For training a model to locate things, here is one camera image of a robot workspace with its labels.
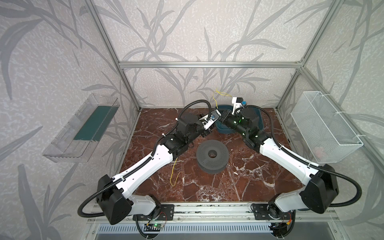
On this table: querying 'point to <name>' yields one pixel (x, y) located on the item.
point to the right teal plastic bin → (260, 117)
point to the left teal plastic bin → (222, 127)
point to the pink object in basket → (318, 153)
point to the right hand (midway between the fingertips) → (213, 105)
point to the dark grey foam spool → (212, 165)
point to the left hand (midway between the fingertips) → (214, 112)
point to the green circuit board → (153, 227)
